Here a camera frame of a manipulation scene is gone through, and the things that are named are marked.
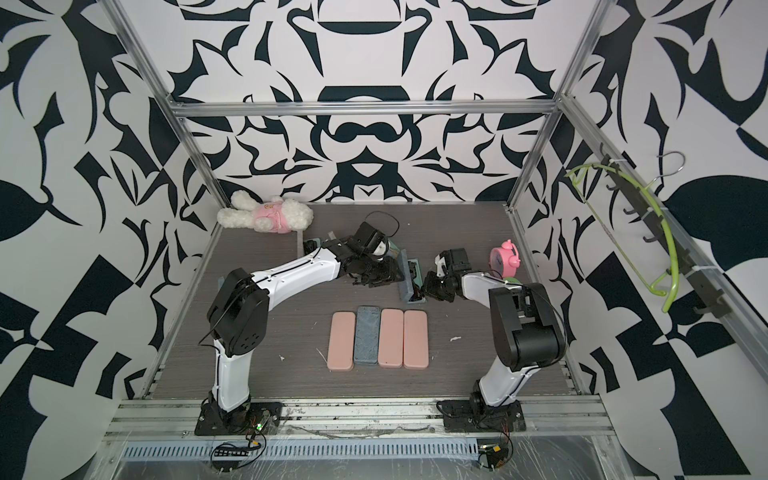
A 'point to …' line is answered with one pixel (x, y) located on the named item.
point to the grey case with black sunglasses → (310, 245)
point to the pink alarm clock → (504, 260)
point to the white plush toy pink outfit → (278, 215)
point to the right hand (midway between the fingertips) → (422, 283)
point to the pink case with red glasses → (341, 340)
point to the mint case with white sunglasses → (367, 330)
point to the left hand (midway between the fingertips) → (400, 274)
